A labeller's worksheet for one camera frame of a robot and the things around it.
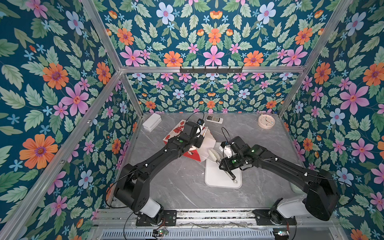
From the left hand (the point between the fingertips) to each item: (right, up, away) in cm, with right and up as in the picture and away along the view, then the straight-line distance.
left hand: (202, 132), depth 84 cm
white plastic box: (-38, +7, +27) cm, 47 cm away
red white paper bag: (-1, -13, +10) cm, 17 cm away
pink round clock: (+48, +7, +27) cm, 56 cm away
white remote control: (+9, +9, +31) cm, 34 cm away
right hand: (+10, -18, -4) cm, 21 cm away
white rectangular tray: (+8, -26, +2) cm, 28 cm away
